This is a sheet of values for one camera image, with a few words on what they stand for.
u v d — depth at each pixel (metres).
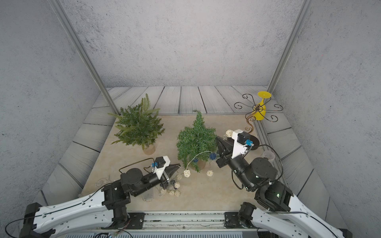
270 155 0.79
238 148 0.46
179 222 0.74
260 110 0.80
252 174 0.39
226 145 0.51
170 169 0.59
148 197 0.80
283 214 0.42
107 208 0.50
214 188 0.84
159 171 0.56
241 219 0.64
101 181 0.85
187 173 0.60
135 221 0.74
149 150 0.96
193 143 0.69
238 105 0.81
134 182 0.48
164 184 0.56
